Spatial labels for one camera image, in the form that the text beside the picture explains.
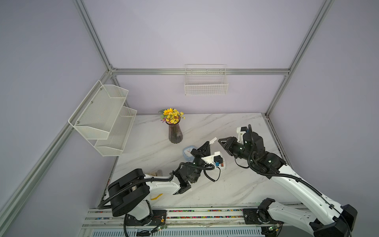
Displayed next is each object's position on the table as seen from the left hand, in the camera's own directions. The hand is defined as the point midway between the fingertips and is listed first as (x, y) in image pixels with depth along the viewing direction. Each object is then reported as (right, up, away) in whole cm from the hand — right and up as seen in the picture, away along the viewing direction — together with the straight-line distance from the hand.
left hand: (205, 141), depth 74 cm
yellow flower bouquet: (-20, +14, +12) cm, 27 cm away
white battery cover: (+4, +1, -2) cm, 4 cm away
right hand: (+7, -1, -1) cm, 7 cm away
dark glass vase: (-18, +2, +22) cm, 29 cm away
